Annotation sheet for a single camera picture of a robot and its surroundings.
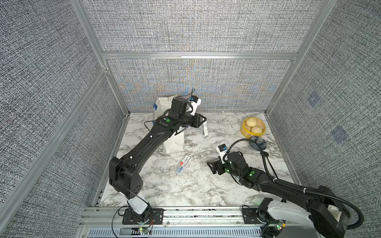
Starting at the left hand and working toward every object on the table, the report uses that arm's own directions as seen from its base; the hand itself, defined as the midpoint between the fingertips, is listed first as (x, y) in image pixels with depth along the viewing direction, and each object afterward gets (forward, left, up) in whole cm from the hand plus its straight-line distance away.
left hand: (207, 117), depth 75 cm
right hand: (-12, -3, -19) cm, 23 cm away
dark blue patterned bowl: (0, -35, -30) cm, 46 cm away
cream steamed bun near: (+9, -36, -24) cm, 45 cm away
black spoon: (-6, -39, -30) cm, 50 cm away
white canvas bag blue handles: (+1, +18, -25) cm, 31 cm away
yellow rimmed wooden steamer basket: (+11, -30, -26) cm, 41 cm away
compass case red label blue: (-14, +16, -29) cm, 36 cm away
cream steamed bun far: (+16, -35, -24) cm, 45 cm away
